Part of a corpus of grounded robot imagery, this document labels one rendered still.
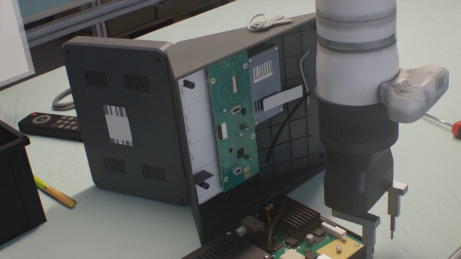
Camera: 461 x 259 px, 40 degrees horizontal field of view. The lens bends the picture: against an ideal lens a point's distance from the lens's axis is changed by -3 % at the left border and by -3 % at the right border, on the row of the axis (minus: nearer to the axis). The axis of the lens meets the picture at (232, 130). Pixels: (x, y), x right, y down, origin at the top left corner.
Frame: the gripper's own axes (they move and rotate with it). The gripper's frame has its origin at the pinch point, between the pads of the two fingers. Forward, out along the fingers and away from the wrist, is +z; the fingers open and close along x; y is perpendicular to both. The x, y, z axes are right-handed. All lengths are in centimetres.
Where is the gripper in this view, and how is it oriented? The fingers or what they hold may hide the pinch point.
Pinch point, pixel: (381, 251)
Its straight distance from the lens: 68.0
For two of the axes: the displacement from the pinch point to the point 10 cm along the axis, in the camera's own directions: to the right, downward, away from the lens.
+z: 1.1, 8.8, 4.6
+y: -7.9, -2.1, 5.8
